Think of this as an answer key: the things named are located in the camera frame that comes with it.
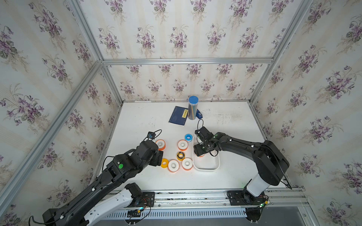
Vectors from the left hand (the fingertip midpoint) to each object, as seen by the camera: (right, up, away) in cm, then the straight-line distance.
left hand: (158, 153), depth 70 cm
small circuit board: (-13, -32, +1) cm, 34 cm away
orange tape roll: (+12, -1, +23) cm, 26 cm away
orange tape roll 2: (-2, -1, +23) cm, 23 cm away
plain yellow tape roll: (+1, -11, +16) cm, 19 cm away
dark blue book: (+10, +18, +40) cm, 45 cm away
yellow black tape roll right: (+11, -7, +18) cm, 23 cm away
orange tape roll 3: (+23, -4, +10) cm, 26 cm away
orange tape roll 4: (+7, -12, +14) cm, 19 cm away
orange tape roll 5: (+15, -11, +15) cm, 24 cm away
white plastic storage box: (+28, -11, +16) cm, 34 cm away
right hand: (+24, -3, +19) cm, 31 cm away
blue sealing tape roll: (+17, +3, +27) cm, 32 cm away
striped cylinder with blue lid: (+20, +25, +26) cm, 41 cm away
